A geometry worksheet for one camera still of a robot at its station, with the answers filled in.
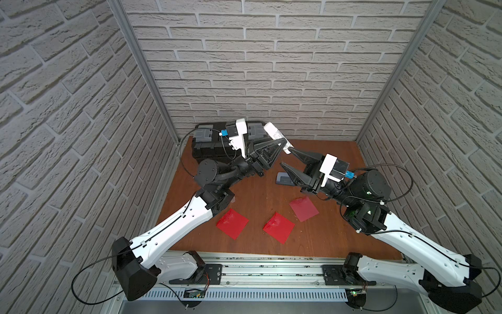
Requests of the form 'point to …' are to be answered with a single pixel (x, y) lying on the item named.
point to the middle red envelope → (279, 227)
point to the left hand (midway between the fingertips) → (289, 140)
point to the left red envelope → (233, 224)
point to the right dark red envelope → (303, 209)
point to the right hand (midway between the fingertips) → (289, 153)
